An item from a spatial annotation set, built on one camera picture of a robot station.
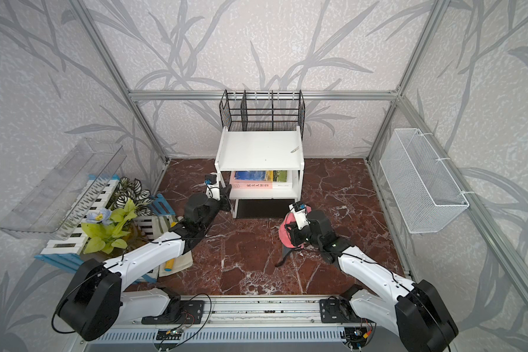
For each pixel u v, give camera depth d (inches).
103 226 27.0
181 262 32.5
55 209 25.3
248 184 33.3
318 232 24.4
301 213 28.5
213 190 27.0
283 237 31.5
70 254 23.3
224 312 29.7
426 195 24.2
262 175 33.3
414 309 15.6
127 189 29.7
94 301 15.9
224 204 29.0
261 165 28.0
